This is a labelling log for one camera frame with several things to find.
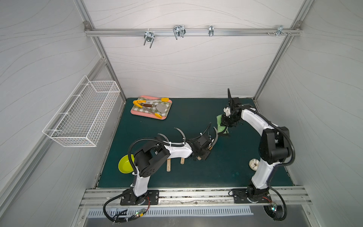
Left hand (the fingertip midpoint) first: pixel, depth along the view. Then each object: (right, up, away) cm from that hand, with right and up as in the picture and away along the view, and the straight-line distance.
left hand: (208, 153), depth 89 cm
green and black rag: (+8, +15, -2) cm, 17 cm away
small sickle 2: (-16, -3, -3) cm, 17 cm away
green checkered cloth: (-40, +28, +23) cm, 54 cm away
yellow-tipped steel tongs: (-33, +37, +30) cm, 58 cm away
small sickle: (-25, -3, -5) cm, 25 cm away
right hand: (+11, +19, +5) cm, 22 cm away
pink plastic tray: (-41, +23, +22) cm, 52 cm away
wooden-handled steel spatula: (-34, +30, +25) cm, 52 cm away
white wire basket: (-66, +22, -20) cm, 73 cm away
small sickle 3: (+7, +8, +7) cm, 13 cm away
